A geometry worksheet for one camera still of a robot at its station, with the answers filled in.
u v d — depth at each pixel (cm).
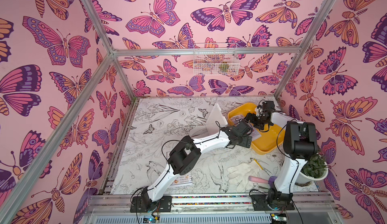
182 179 81
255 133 100
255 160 88
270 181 79
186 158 54
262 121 88
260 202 73
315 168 69
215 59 95
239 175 82
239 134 70
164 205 74
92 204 76
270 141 91
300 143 54
